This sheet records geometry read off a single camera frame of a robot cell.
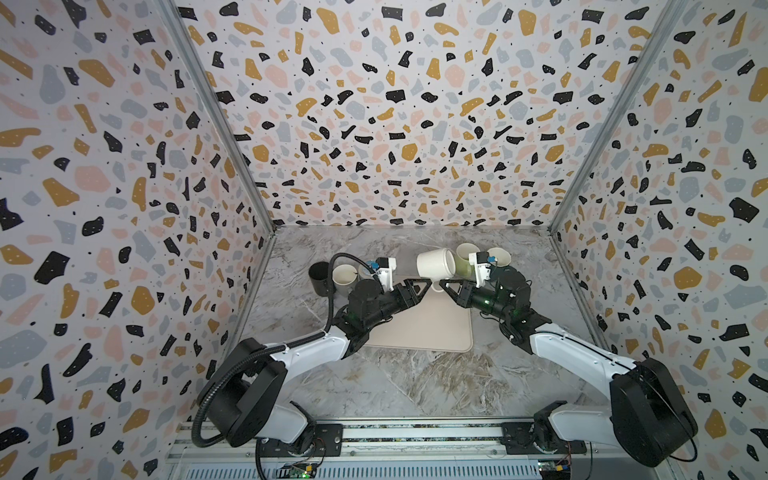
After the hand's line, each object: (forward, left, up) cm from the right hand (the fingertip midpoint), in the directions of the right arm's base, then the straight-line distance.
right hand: (444, 284), depth 78 cm
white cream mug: (+2, +2, +5) cm, 6 cm away
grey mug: (+10, +30, -12) cm, 34 cm away
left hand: (-2, +3, +1) cm, 4 cm away
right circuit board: (-37, -26, -24) cm, 51 cm away
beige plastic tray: (+1, 0, -24) cm, 24 cm away
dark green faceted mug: (+20, -22, -12) cm, 32 cm away
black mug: (+11, +39, -13) cm, 42 cm away
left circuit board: (-39, +35, -21) cm, 57 cm away
